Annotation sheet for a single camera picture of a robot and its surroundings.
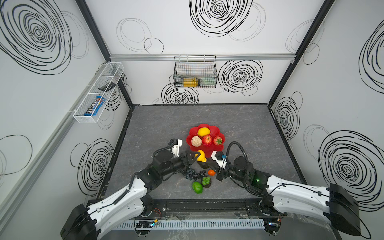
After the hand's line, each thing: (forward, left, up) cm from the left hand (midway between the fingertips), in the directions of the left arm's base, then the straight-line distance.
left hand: (198, 156), depth 71 cm
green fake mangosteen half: (-8, -4, -14) cm, 17 cm away
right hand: (-1, -4, -2) cm, 5 cm away
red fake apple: (+18, -5, -14) cm, 23 cm away
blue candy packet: (+17, +51, +15) cm, 56 cm away
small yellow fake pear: (-1, -2, 0) cm, 2 cm away
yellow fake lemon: (+25, -3, -16) cm, 30 cm away
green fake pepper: (-10, 0, -16) cm, 19 cm away
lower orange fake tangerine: (-3, -7, -13) cm, 15 cm away
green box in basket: (+41, -4, +13) cm, 43 cm away
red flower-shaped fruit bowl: (+26, -11, -18) cm, 34 cm away
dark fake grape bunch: (-4, +4, -15) cm, 16 cm away
